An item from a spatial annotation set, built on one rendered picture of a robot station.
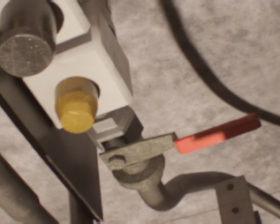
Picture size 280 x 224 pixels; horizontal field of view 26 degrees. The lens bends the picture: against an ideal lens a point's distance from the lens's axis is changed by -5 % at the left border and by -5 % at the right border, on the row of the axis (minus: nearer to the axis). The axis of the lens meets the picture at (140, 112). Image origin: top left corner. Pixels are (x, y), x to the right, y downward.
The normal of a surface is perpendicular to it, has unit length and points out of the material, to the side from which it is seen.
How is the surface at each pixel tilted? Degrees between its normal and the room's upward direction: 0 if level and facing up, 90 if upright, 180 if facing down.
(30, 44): 0
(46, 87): 0
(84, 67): 0
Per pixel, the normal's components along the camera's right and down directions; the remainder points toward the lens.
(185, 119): 0.11, 0.73
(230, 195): -0.37, -0.61
